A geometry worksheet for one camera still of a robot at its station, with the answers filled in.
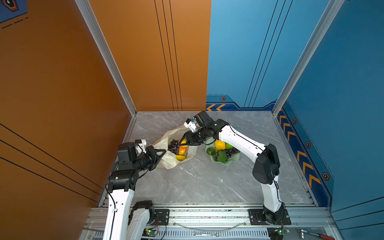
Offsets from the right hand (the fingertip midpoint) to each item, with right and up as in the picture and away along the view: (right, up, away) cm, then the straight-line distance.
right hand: (182, 144), depth 79 cm
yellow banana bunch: (-2, -9, +9) cm, 13 cm away
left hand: (-6, -1, -9) cm, 11 cm away
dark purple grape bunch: (-6, -3, +13) cm, 15 cm away
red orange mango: (-1, -5, +15) cm, 16 cm away
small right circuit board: (+46, -41, -9) cm, 62 cm away
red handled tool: (+67, -41, -11) cm, 79 cm away
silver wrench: (+18, -41, -9) cm, 46 cm away
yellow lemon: (+23, -2, +14) cm, 27 cm away
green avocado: (+16, -5, +8) cm, 19 cm away
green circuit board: (-15, -41, -8) cm, 45 cm away
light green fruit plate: (+15, +2, -11) cm, 18 cm away
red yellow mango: (+1, +2, -3) cm, 4 cm away
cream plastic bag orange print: (-5, -6, -10) cm, 13 cm away
